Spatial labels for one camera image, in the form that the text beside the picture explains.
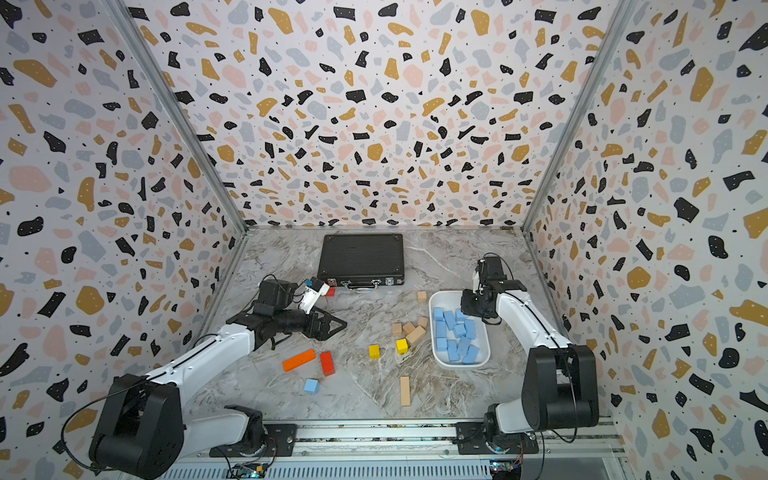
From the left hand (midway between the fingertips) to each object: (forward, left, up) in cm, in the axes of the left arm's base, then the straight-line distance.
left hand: (339, 319), depth 83 cm
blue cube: (-4, -29, -9) cm, 31 cm away
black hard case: (+26, -4, -7) cm, 28 cm away
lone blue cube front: (-15, +7, -10) cm, 19 cm away
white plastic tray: (-1, -35, -12) cm, 37 cm away
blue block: (+6, -29, -9) cm, 31 cm away
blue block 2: (-6, -38, -11) cm, 40 cm away
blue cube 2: (+6, -33, -11) cm, 35 cm away
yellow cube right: (-4, -18, -10) cm, 20 cm away
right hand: (+6, -38, -4) cm, 39 cm away
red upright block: (-8, +4, -11) cm, 14 cm away
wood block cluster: (0, -21, -10) cm, 23 cm away
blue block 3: (+2, -39, -11) cm, 40 cm away
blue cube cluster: (+1, -35, -10) cm, 37 cm away
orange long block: (-7, +12, -11) cm, 18 cm away
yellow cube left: (-5, -9, -10) cm, 15 cm away
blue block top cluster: (-4, -32, -10) cm, 34 cm away
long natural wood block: (-16, -18, -12) cm, 27 cm away
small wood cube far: (+13, -24, -11) cm, 30 cm away
